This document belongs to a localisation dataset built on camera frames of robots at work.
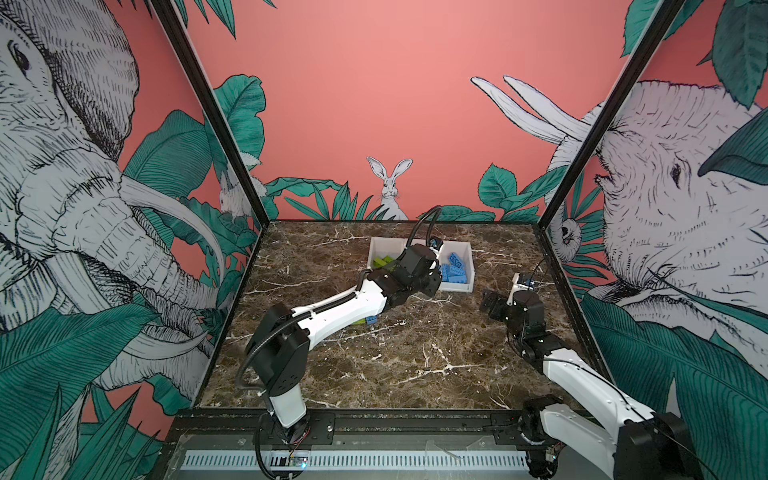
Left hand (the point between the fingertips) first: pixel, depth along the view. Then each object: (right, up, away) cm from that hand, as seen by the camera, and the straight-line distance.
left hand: (439, 268), depth 81 cm
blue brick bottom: (+9, -3, +23) cm, 25 cm away
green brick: (-23, -18, +12) cm, 32 cm away
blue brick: (-20, -17, +12) cm, 29 cm away
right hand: (+17, -7, +4) cm, 19 cm away
